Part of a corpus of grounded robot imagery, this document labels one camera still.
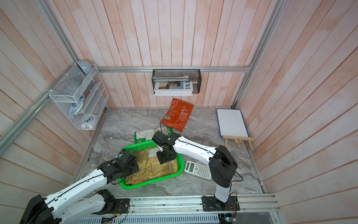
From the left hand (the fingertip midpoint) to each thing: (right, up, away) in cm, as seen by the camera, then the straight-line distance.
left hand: (134, 168), depth 83 cm
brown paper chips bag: (+9, 0, -1) cm, 9 cm away
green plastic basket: (+3, +11, +12) cm, 17 cm away
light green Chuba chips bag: (+4, +18, +18) cm, 26 cm away
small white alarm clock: (-33, +30, +8) cm, 45 cm away
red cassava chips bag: (+26, +34, +32) cm, 53 cm away
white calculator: (+39, -2, +3) cm, 39 cm away
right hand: (+17, +6, -1) cm, 18 cm away
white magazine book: (+23, +51, +11) cm, 57 cm away
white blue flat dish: (-30, +36, -4) cm, 47 cm away
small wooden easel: (+70, +15, +15) cm, 73 cm away
